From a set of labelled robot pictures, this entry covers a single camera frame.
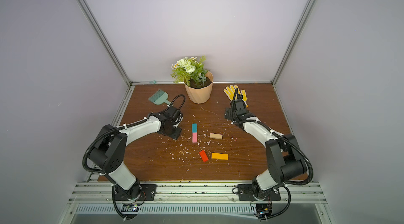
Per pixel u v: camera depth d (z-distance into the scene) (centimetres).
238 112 70
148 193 73
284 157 44
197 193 74
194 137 91
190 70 85
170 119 74
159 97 111
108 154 46
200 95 100
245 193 73
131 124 55
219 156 83
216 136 92
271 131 49
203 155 85
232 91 115
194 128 95
